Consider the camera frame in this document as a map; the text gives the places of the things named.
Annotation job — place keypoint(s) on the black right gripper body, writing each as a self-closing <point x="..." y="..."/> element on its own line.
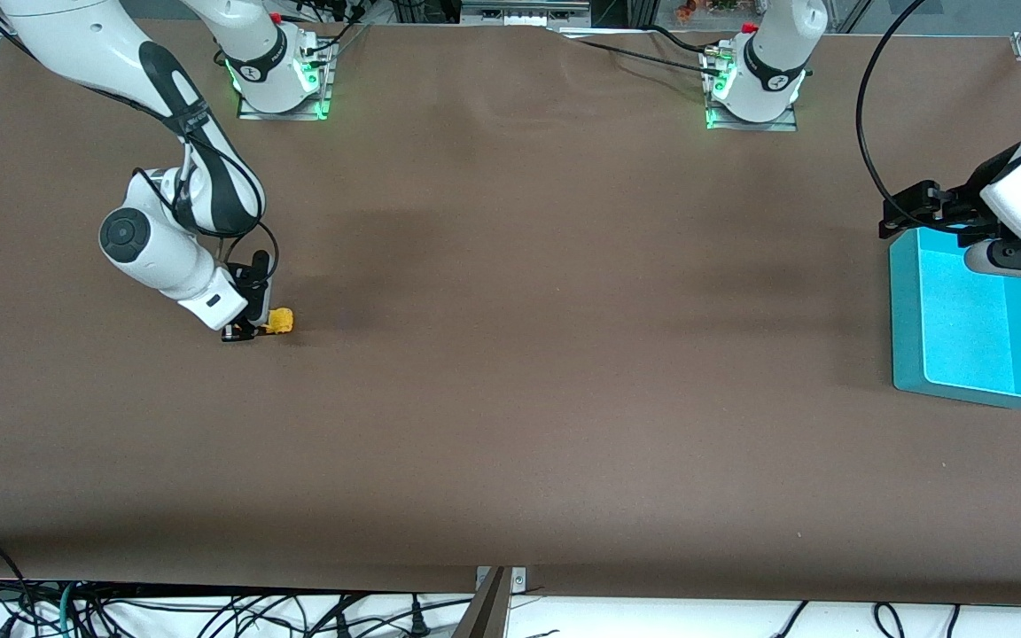
<point x="255" y="285"/>

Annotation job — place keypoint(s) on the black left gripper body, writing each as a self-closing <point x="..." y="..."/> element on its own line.
<point x="971" y="200"/>

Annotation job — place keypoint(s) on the yellow beetle toy car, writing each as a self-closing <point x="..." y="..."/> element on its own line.
<point x="281" y="321"/>

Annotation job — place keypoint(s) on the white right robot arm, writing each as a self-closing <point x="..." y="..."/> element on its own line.
<point x="165" y="257"/>

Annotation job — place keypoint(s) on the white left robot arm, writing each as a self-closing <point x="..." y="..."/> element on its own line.
<point x="776" y="53"/>

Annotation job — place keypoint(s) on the turquoise plastic bin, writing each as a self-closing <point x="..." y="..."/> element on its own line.
<point x="971" y="337"/>

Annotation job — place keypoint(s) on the black power plug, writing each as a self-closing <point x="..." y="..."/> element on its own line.
<point x="417" y="625"/>

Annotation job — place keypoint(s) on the grey metal box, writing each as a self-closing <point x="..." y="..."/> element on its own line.
<point x="524" y="11"/>

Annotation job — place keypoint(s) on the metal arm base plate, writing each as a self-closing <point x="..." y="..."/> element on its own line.
<point x="284" y="112"/>
<point x="750" y="125"/>

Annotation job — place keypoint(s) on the small metal table bracket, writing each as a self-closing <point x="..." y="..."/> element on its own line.
<point x="518" y="579"/>

